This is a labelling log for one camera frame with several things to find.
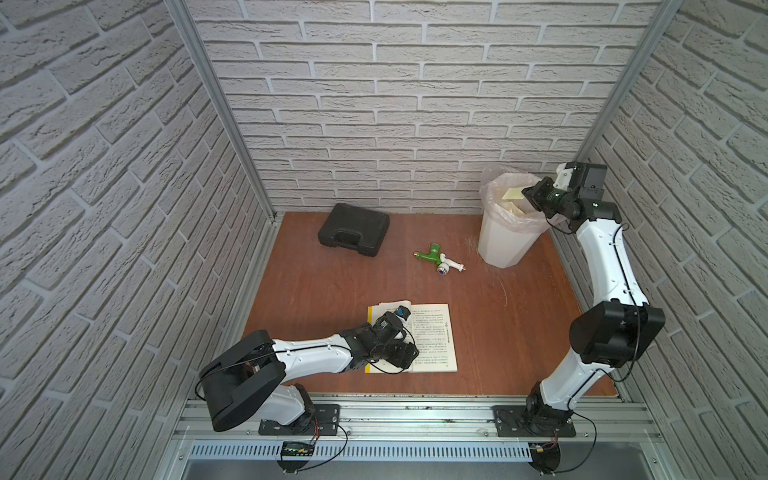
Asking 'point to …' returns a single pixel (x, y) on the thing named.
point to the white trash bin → (503, 249)
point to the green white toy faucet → (443, 263)
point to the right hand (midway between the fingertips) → (528, 187)
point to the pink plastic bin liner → (505, 206)
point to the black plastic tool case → (354, 229)
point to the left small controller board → (296, 448)
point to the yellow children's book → (429, 328)
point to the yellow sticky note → (514, 193)
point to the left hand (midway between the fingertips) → (405, 339)
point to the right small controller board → (545, 458)
